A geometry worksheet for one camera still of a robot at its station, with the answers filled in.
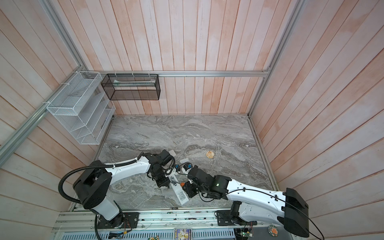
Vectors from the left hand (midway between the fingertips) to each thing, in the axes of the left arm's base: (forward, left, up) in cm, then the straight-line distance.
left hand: (165, 186), depth 83 cm
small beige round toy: (+22, -28, -2) cm, 35 cm away
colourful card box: (-22, -11, 0) cm, 24 cm away
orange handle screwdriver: (-1, -10, +8) cm, 13 cm away
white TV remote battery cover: (+17, -10, -2) cm, 20 cm away
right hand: (-3, -11, +7) cm, 14 cm away
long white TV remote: (-2, -8, -1) cm, 9 cm away
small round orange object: (-20, -54, 0) cm, 58 cm away
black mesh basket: (+63, +27, +23) cm, 72 cm away
